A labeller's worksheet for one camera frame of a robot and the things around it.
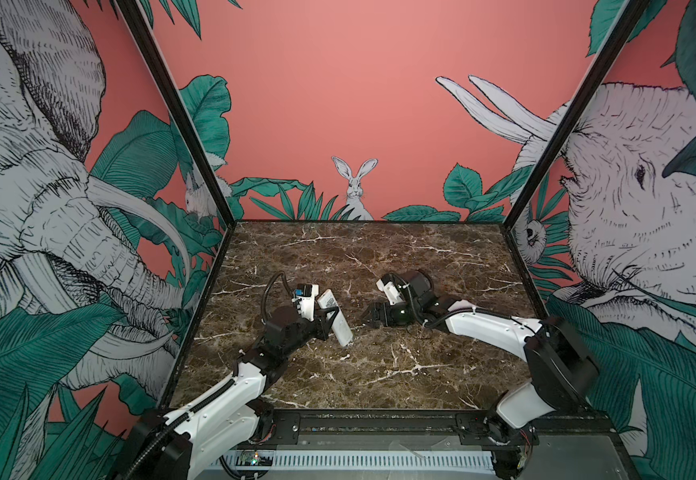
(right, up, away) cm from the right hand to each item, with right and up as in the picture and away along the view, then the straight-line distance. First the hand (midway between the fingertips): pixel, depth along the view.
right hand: (365, 318), depth 82 cm
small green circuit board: (-28, -30, -12) cm, 43 cm away
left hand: (-8, +4, -3) cm, 10 cm away
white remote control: (-10, +6, -4) cm, 13 cm away
